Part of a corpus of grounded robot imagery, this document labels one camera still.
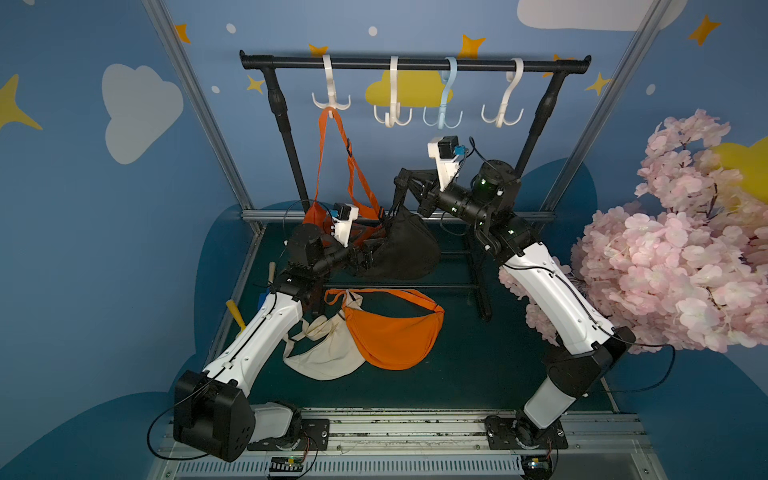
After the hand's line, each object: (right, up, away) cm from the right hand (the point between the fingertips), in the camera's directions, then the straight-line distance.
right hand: (409, 170), depth 61 cm
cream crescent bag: (-23, -46, +27) cm, 58 cm away
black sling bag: (0, -16, +16) cm, 22 cm away
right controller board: (+33, -70, +12) cm, 79 cm away
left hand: (-7, -11, +11) cm, 18 cm away
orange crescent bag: (-3, -44, +28) cm, 52 cm away
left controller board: (-30, -70, +12) cm, 77 cm away
